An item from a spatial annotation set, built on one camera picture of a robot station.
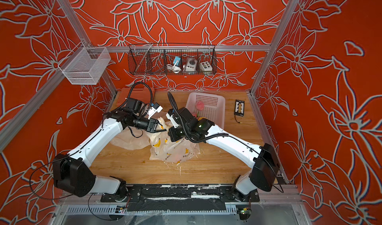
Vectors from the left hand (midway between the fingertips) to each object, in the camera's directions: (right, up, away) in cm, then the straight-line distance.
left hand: (165, 128), depth 73 cm
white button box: (+23, +36, +21) cm, 48 cm away
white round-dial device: (+13, +38, +19) cm, 44 cm away
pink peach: (+20, +11, +32) cm, 39 cm away
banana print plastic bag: (-2, -10, 0) cm, 10 cm away
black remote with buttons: (+49, +10, +34) cm, 60 cm away
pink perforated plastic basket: (+30, +9, +34) cm, 46 cm away
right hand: (0, -3, -1) cm, 3 cm away
